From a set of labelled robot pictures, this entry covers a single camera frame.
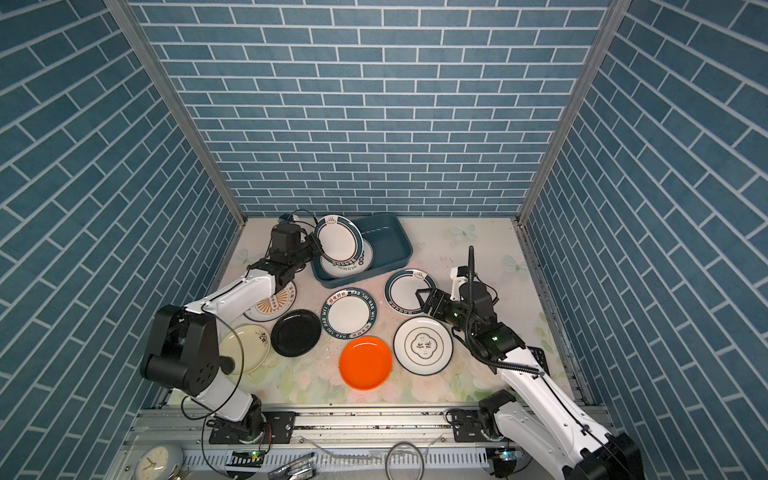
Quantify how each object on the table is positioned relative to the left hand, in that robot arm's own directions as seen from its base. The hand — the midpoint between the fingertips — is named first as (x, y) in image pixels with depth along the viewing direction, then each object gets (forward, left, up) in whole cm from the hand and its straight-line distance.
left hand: (322, 238), depth 91 cm
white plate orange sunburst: (-14, +16, -17) cm, 27 cm away
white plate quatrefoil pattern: (-28, -31, -17) cm, 44 cm away
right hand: (-21, -29, +1) cm, 36 cm away
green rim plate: (+3, -4, -4) cm, 7 cm away
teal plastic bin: (+14, -21, -17) cm, 31 cm away
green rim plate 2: (-8, -25, -17) cm, 31 cm away
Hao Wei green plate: (-15, -7, -20) cm, 26 cm away
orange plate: (-33, -14, -17) cm, 39 cm away
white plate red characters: (0, -8, -17) cm, 19 cm away
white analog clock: (-54, +32, -15) cm, 65 cm away
